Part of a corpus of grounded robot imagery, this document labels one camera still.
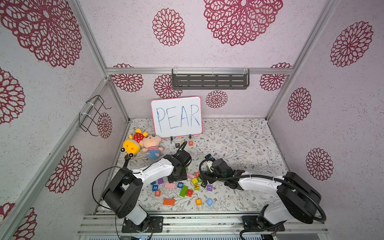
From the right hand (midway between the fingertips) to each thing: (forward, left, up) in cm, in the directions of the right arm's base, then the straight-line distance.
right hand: (204, 170), depth 87 cm
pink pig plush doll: (+17, +35, +3) cm, 38 cm away
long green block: (-11, +11, -4) cm, 16 cm away
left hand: (-4, +14, -2) cm, 14 cm away
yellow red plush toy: (+15, +46, +4) cm, 48 cm away
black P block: (+20, +18, -3) cm, 27 cm away
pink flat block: (-8, +20, -3) cm, 21 cm away
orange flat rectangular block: (-16, +18, -5) cm, 25 cm away
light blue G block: (-16, -3, -4) cm, 17 cm away
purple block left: (-5, +25, -3) cm, 26 cm away
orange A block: (+23, +9, -4) cm, 25 cm away
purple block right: (-9, -3, -4) cm, 10 cm away
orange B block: (-12, +26, -3) cm, 29 cm away
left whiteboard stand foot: (+26, +23, -3) cm, 34 cm away
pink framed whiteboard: (+36, +18, +9) cm, 41 cm away
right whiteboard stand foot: (+28, +9, -3) cm, 30 cm away
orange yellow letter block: (-16, +3, -4) cm, 17 cm away
